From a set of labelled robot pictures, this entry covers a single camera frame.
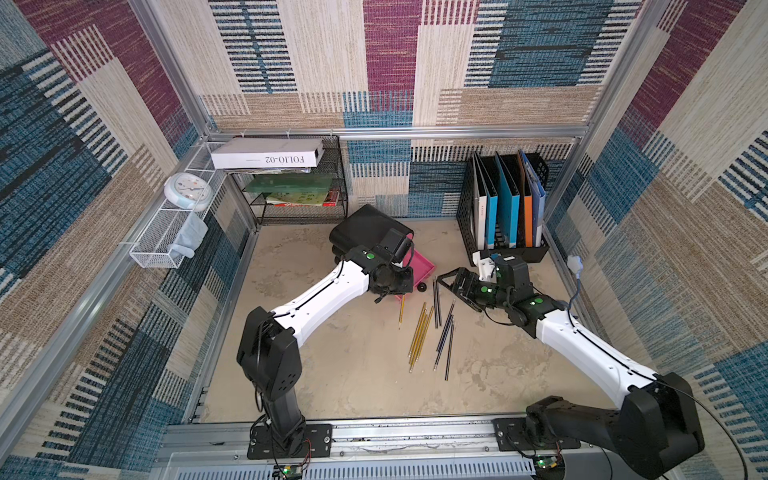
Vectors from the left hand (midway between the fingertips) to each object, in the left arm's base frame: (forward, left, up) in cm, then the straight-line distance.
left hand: (408, 285), depth 83 cm
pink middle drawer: (+12, -5, -8) cm, 15 cm away
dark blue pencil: (+1, -15, -17) cm, 22 cm away
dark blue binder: (+20, -37, +13) cm, 44 cm away
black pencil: (+4, -10, -17) cm, 20 cm away
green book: (+33, +36, +10) cm, 50 cm away
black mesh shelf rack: (+33, +35, +5) cm, 48 cm away
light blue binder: (+20, -24, +12) cm, 33 cm away
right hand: (-1, -10, +3) cm, 10 cm away
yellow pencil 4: (-9, -4, -16) cm, 19 cm away
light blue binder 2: (+21, -31, +10) cm, 38 cm away
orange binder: (+21, -35, +9) cm, 42 cm away
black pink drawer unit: (+26, +14, -4) cm, 30 cm away
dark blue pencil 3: (-7, -11, -17) cm, 21 cm away
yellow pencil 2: (-6, -3, -16) cm, 17 cm away
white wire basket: (-1, +59, +18) cm, 62 cm away
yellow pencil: (+1, +1, -16) cm, 16 cm away
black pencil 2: (+4, -11, -17) cm, 21 cm away
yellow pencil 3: (-8, -3, -16) cm, 18 cm away
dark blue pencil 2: (-11, -12, -17) cm, 24 cm away
